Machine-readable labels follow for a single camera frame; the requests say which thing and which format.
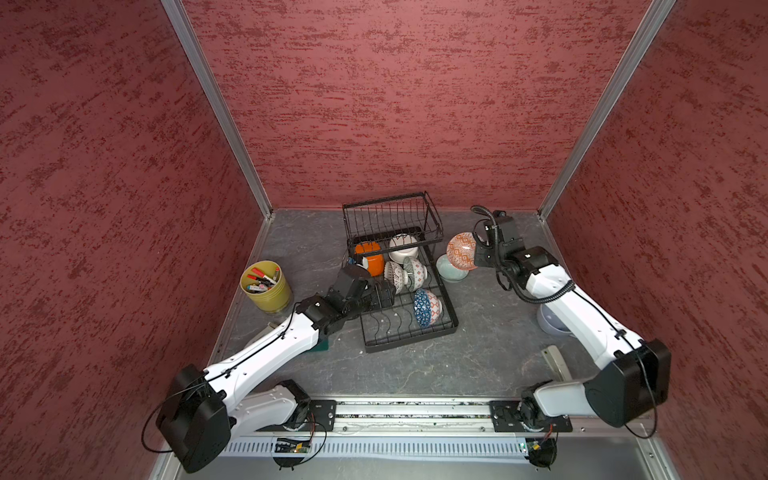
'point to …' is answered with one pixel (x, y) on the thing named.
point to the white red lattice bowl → (396, 276)
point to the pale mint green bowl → (449, 272)
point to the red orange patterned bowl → (461, 250)
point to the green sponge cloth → (321, 347)
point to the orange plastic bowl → (374, 257)
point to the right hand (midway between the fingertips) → (481, 254)
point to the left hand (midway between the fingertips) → (382, 297)
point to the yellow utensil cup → (273, 298)
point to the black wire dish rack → (379, 220)
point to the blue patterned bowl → (427, 308)
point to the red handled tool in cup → (261, 278)
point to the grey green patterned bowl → (417, 273)
